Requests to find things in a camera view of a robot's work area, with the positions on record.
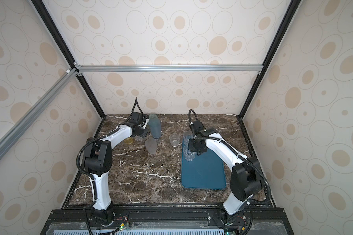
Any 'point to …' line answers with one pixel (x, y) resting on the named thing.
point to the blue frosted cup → (155, 126)
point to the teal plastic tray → (207, 171)
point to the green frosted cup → (153, 117)
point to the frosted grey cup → (151, 145)
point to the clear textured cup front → (174, 139)
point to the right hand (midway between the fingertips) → (198, 148)
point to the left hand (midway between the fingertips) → (147, 128)
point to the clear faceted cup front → (187, 135)
